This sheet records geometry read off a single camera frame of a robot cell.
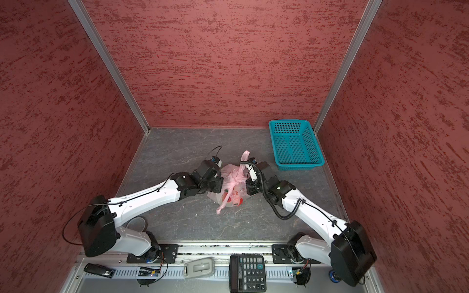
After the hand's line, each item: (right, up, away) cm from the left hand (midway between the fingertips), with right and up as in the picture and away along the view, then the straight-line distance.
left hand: (220, 185), depth 82 cm
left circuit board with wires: (-31, -33, -10) cm, 46 cm away
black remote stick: (-46, -30, -13) cm, 56 cm away
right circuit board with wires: (+35, -34, -10) cm, 50 cm away
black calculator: (+12, -31, -14) cm, 36 cm away
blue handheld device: (+45, -33, -13) cm, 57 cm away
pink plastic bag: (+6, 0, -1) cm, 6 cm away
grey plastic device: (-6, -29, -13) cm, 33 cm away
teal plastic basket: (+45, +19, +32) cm, 58 cm away
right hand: (+12, 0, 0) cm, 12 cm away
